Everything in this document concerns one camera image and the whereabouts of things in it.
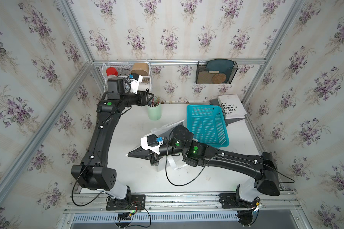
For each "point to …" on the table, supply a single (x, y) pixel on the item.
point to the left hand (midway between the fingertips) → (154, 96)
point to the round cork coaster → (218, 78)
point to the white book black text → (232, 106)
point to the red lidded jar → (111, 70)
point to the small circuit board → (125, 216)
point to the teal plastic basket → (208, 124)
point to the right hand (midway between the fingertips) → (132, 153)
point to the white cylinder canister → (145, 87)
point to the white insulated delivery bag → (169, 161)
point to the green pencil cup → (154, 109)
